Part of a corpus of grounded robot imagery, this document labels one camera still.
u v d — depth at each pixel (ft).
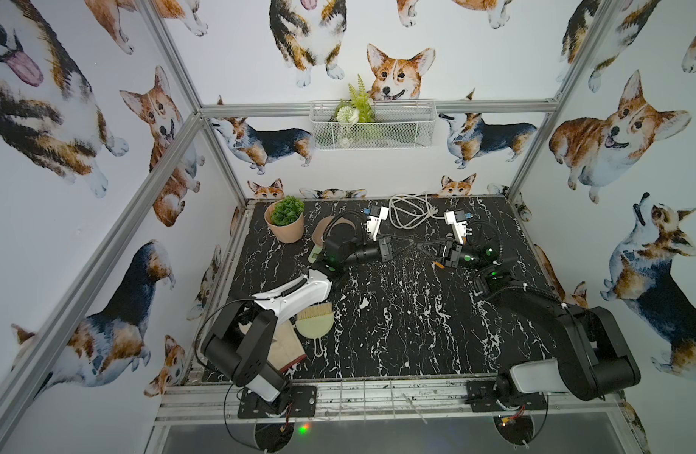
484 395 2.42
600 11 2.45
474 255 2.27
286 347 2.68
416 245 2.37
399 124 3.03
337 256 2.08
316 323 2.89
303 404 2.40
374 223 2.31
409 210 3.78
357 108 2.68
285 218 3.29
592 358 1.42
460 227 2.31
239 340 1.44
